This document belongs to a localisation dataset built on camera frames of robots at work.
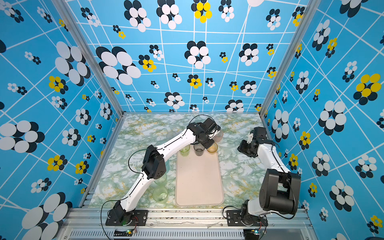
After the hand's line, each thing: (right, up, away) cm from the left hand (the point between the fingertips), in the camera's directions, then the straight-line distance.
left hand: (210, 141), depth 93 cm
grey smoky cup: (-7, -5, +3) cm, 9 cm away
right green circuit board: (+20, -41, -23) cm, 51 cm away
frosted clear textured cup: (-27, +4, +9) cm, 28 cm away
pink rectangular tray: (-8, -22, -8) cm, 24 cm away
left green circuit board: (-42, -41, -23) cm, 63 cm away
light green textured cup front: (-29, -27, -13) cm, 41 cm away
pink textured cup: (+7, +2, +10) cm, 12 cm away
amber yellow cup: (+2, -5, +3) cm, 6 cm away
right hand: (+19, -4, -3) cm, 20 cm away
